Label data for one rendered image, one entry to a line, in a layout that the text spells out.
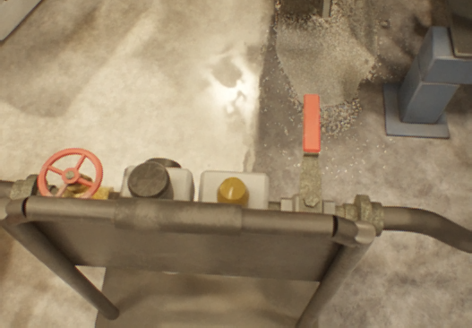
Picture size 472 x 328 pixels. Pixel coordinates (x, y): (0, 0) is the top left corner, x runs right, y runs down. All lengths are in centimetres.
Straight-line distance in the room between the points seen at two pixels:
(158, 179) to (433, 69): 67
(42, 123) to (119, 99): 18
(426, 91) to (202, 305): 62
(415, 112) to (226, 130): 42
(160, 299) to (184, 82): 52
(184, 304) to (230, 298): 9
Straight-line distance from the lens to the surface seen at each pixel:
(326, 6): 108
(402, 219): 65
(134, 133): 121
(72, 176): 61
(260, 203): 62
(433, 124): 128
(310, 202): 61
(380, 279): 111
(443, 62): 108
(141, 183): 59
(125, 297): 107
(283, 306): 105
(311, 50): 133
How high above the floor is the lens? 104
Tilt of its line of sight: 62 degrees down
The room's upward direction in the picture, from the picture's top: straight up
